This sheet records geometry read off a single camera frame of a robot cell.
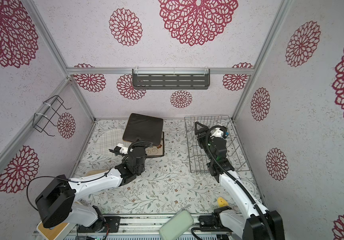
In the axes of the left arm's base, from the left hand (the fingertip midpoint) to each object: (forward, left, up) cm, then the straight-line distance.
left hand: (141, 138), depth 80 cm
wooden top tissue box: (-41, +37, -16) cm, 58 cm away
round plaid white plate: (+17, +30, -23) cm, 41 cm away
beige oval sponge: (-9, +31, -22) cm, 39 cm away
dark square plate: (+4, -7, -19) cm, 20 cm away
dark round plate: (+7, -2, 0) cm, 8 cm away
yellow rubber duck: (-28, -43, -21) cm, 55 cm away
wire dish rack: (-4, -33, -22) cm, 39 cm away
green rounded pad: (-38, -18, -23) cm, 48 cm away
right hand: (0, -28, +10) cm, 30 cm away
